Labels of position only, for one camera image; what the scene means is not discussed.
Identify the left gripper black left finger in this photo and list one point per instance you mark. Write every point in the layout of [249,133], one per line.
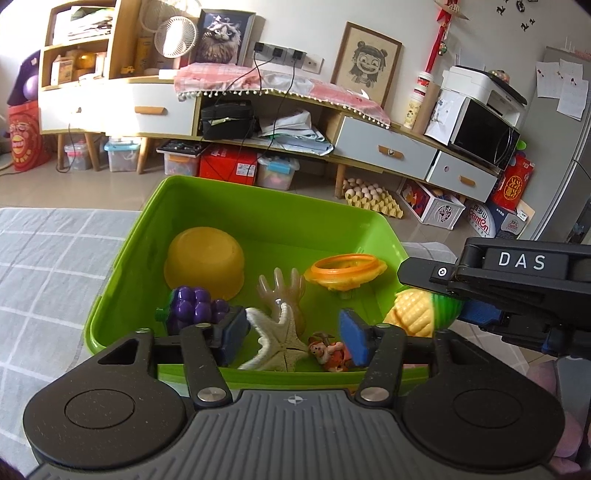
[207,347]

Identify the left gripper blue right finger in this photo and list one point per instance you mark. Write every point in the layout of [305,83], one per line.
[380,350]

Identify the purple toy grapes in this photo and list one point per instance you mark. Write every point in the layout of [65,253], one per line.
[188,306]

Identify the small orange figurine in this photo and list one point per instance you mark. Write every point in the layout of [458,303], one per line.
[332,356]

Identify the yellow toy corn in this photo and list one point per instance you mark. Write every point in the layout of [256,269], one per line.
[421,313]

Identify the white toy starfish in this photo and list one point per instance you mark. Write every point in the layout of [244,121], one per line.
[280,347]

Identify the beige toy coral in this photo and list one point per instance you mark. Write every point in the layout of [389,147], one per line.
[281,292]

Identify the orange toy ring lid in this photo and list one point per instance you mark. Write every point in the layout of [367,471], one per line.
[345,272]

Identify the yellow toy pot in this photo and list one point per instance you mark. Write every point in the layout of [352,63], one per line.
[208,258]

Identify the right hand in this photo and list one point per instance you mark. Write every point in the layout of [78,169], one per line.
[567,380]

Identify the green plastic bin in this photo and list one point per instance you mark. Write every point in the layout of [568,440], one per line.
[274,229]

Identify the red gift box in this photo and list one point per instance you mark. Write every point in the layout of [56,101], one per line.
[511,187]

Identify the white toy crate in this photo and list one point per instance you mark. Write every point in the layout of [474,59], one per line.
[431,207]

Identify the yellow egg tray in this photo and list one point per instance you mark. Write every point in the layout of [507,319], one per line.
[371,196]

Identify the grey checked tablecloth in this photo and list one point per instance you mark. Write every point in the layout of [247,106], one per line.
[54,264]

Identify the red shoe box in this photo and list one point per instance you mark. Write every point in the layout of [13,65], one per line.
[228,163]

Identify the black microwave oven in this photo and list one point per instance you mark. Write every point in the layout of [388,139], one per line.
[466,126]

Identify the white printer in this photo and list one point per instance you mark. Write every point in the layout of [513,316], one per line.
[487,89]

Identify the clear storage box blue lid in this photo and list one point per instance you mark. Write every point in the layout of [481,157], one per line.
[122,157]

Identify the grey refrigerator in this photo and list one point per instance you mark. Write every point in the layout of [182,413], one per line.
[557,133]

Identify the black bag on shelf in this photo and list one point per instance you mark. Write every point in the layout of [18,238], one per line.
[233,120]

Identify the red paper bag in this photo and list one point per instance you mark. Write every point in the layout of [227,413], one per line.
[27,144]

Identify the pink cloth runner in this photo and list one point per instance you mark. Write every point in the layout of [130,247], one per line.
[212,79]

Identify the framed cartoon girl drawing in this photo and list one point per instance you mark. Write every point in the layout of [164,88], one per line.
[366,62]

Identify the white wooden TV cabinet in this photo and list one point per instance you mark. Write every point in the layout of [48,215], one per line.
[147,107]

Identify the framed cat picture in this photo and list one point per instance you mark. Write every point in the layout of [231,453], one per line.
[223,36]

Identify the small white desk fan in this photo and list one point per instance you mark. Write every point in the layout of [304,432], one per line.
[175,37]

